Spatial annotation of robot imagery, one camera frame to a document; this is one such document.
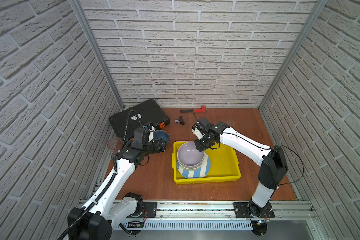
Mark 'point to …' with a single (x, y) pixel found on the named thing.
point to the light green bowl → (189, 168)
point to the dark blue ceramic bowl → (162, 134)
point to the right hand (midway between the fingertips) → (199, 146)
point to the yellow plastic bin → (224, 166)
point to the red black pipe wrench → (202, 109)
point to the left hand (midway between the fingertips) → (161, 141)
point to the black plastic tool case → (145, 113)
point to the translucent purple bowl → (189, 156)
